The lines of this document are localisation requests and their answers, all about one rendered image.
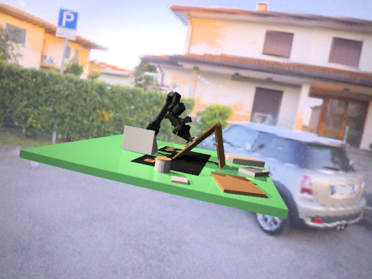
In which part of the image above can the orange flat rectangular board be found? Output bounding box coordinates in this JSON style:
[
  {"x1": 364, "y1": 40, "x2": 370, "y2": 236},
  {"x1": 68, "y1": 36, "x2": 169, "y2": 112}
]
[{"x1": 211, "y1": 173, "x2": 266, "y2": 198}]

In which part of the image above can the grey cylinder with orange top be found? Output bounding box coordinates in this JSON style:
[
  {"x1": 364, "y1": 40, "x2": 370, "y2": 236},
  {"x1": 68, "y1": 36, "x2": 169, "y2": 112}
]
[{"x1": 154, "y1": 156, "x2": 171, "y2": 173}]

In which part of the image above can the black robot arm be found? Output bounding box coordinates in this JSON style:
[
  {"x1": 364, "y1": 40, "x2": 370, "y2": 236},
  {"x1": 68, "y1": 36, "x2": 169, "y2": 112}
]
[{"x1": 146, "y1": 91, "x2": 192, "y2": 136}]

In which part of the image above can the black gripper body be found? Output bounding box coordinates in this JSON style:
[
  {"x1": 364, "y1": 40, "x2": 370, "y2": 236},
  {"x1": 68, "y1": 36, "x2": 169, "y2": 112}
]
[{"x1": 171, "y1": 117, "x2": 191, "y2": 134}]

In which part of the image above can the pale pink flat rectangular slab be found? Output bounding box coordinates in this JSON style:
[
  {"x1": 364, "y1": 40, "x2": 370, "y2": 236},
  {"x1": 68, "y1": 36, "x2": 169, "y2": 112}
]
[{"x1": 224, "y1": 153, "x2": 266, "y2": 167}]

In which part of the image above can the pale pink flat square tile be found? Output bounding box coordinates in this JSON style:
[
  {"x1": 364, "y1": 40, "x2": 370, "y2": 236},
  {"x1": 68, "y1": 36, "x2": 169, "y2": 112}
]
[{"x1": 171, "y1": 176, "x2": 188, "y2": 185}]

